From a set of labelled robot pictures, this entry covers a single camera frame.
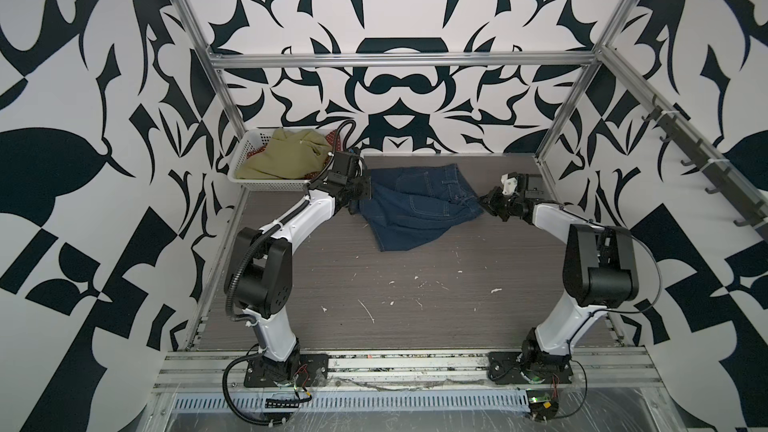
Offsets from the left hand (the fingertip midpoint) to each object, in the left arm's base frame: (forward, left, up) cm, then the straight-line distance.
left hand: (370, 177), depth 91 cm
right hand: (-2, -35, -7) cm, 36 cm away
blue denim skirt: (-5, -12, -8) cm, 15 cm away
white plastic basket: (+28, +45, -9) cm, 53 cm away
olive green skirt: (+21, +30, -10) cm, 38 cm away
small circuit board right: (-56, -39, -18) cm, 70 cm away
